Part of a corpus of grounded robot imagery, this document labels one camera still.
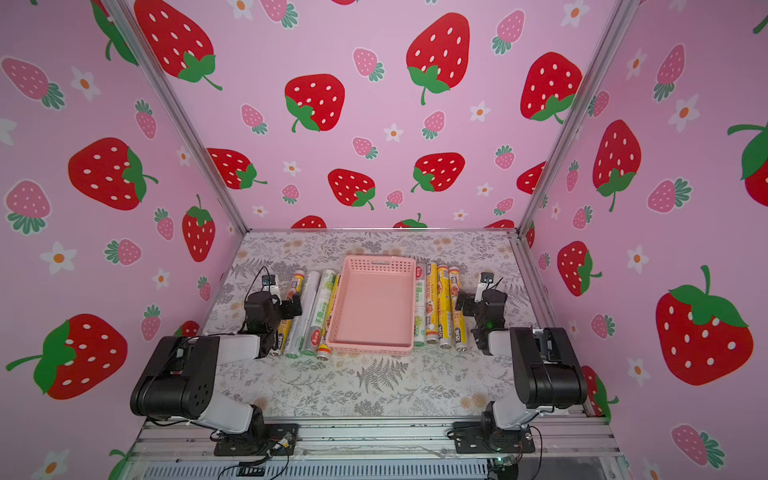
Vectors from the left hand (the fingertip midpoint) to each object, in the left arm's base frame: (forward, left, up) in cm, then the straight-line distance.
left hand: (285, 293), depth 95 cm
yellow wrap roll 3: (-2, -52, -3) cm, 52 cm away
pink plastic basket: (0, -29, -8) cm, 30 cm away
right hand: (+1, -67, 0) cm, 67 cm away
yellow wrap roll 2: (-2, -48, -3) cm, 48 cm away
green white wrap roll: (-2, -44, -2) cm, 44 cm away
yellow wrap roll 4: (-10, -56, -3) cm, 57 cm away
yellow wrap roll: (+5, -1, -3) cm, 6 cm away
